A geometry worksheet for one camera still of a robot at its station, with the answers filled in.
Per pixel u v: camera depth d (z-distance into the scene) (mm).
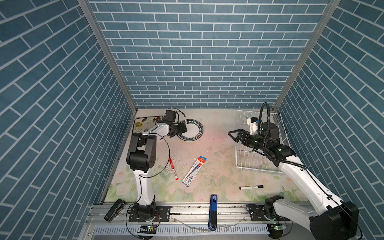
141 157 530
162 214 736
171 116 824
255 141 651
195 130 1081
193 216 738
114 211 727
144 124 1077
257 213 738
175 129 906
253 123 697
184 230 769
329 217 373
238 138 670
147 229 722
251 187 821
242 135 674
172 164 912
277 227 717
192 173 865
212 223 683
